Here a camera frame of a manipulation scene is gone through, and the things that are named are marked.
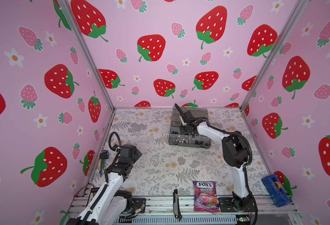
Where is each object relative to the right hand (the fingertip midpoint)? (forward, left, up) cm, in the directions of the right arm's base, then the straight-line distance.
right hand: (183, 127), depth 100 cm
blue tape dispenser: (-35, -53, -3) cm, 63 cm away
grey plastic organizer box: (-7, -12, -5) cm, 15 cm away
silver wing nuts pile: (-8, +1, -5) cm, 9 cm away
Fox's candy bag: (-43, -15, -5) cm, 46 cm away
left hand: (-26, +29, +3) cm, 39 cm away
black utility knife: (-49, 0, -6) cm, 49 cm away
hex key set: (-26, +51, -4) cm, 58 cm away
